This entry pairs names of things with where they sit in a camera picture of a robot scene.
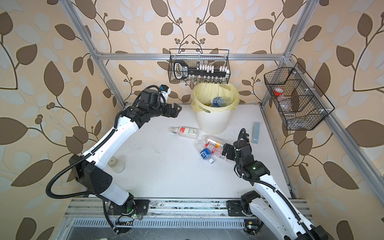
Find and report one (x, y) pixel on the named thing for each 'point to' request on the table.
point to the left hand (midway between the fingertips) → (175, 104)
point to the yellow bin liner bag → (203, 93)
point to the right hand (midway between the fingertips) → (232, 149)
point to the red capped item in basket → (278, 91)
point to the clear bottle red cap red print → (217, 152)
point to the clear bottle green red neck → (185, 131)
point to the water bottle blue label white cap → (221, 101)
